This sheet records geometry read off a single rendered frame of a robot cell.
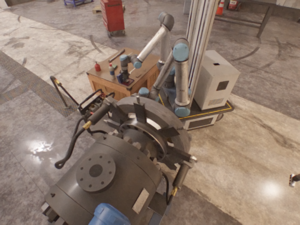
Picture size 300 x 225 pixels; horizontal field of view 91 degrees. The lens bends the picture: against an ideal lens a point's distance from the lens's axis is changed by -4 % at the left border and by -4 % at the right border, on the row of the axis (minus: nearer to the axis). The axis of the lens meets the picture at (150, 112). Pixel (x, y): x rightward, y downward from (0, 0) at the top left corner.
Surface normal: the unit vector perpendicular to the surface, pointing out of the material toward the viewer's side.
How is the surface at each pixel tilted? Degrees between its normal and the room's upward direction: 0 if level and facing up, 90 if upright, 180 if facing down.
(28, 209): 0
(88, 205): 14
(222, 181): 0
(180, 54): 82
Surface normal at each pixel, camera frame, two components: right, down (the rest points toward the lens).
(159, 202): 0.00, -0.68
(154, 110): -0.11, -0.14
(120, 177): 0.34, -0.47
